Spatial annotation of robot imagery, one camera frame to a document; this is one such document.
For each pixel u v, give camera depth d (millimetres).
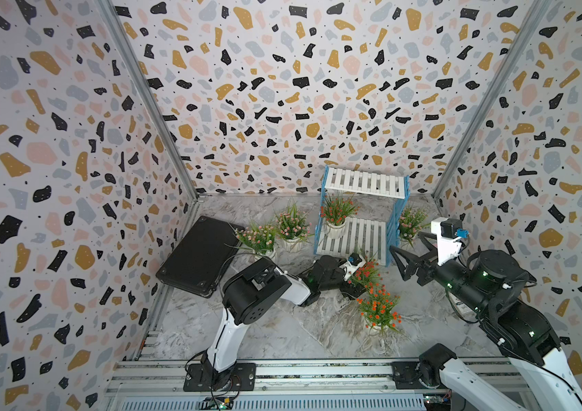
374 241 1034
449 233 468
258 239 856
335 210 931
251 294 532
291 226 933
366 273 780
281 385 731
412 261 508
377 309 720
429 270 506
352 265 792
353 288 802
